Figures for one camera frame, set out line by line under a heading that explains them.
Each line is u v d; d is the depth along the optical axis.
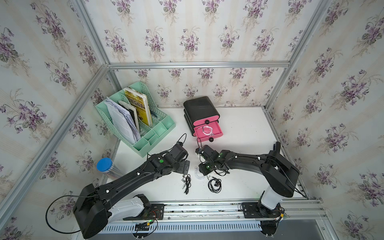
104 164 0.70
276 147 0.95
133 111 0.91
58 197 0.37
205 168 0.76
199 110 0.98
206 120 0.92
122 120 0.78
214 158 0.67
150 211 0.72
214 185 0.82
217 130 0.97
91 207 0.38
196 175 0.86
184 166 0.70
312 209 0.75
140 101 0.91
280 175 0.45
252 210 0.73
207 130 0.96
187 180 0.83
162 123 1.01
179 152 0.59
